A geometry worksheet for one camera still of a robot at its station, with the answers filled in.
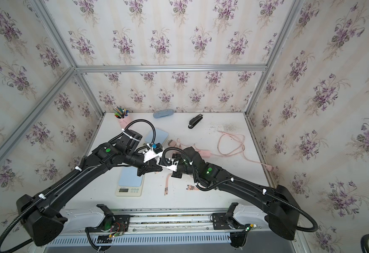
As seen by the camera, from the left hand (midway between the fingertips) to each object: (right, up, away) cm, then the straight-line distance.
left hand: (162, 167), depth 69 cm
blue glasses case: (-7, +29, +49) cm, 58 cm away
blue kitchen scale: (-21, -13, +16) cm, 29 cm away
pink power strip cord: (+62, -6, +26) cm, 67 cm away
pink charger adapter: (+2, +8, +29) cm, 31 cm away
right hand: (+2, +2, +3) cm, 4 cm away
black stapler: (+16, +22, +41) cm, 49 cm away
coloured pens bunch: (-34, +28, +36) cm, 56 cm away
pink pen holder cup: (-31, +21, +35) cm, 52 cm away
